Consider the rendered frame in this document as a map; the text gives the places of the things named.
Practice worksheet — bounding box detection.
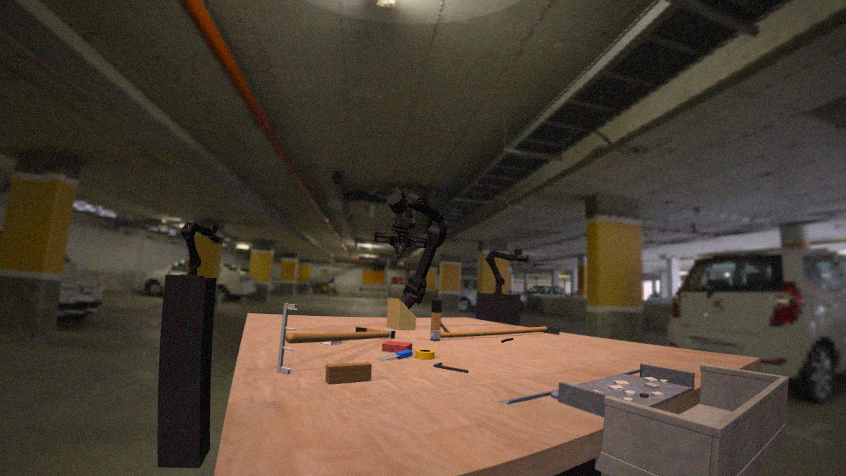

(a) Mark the yellow tape roll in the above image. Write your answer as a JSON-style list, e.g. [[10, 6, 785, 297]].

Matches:
[[415, 349, 435, 360]]

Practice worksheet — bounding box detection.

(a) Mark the red flat block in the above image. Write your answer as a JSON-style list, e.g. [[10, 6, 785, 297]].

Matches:
[[382, 340, 412, 353]]

